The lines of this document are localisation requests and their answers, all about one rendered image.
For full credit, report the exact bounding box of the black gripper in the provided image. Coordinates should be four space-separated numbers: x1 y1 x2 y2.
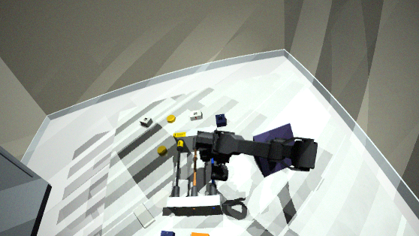
211 156 231 182

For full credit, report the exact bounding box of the yellow flat disc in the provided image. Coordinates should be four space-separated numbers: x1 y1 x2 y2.
166 115 176 123
158 146 167 156

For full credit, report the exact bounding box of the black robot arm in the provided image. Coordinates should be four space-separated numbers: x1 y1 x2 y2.
195 130 318 172

